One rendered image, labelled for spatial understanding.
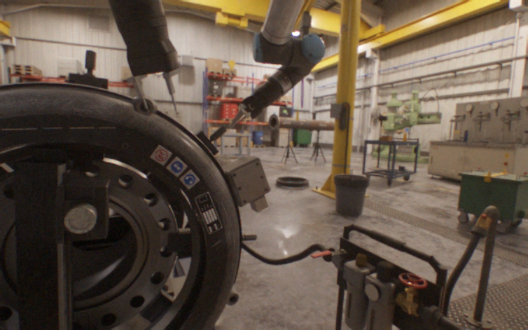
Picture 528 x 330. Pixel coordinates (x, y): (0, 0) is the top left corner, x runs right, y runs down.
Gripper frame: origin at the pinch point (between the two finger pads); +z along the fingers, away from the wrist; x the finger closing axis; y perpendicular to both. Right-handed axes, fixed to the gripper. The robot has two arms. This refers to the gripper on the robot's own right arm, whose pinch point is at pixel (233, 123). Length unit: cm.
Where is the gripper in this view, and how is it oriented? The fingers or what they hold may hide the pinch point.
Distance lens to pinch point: 94.9
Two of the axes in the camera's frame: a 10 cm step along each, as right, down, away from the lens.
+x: 6.5, 7.4, 1.6
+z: -6.9, 6.7, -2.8
